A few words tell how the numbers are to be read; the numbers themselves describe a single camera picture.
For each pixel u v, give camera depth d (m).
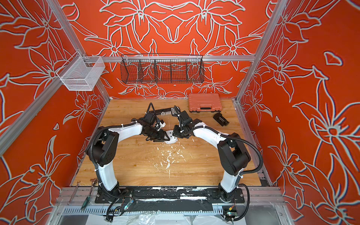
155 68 1.01
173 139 0.90
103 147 0.50
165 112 1.10
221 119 1.04
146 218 0.67
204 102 1.13
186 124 0.69
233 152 0.49
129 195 0.72
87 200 0.71
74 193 0.75
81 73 0.92
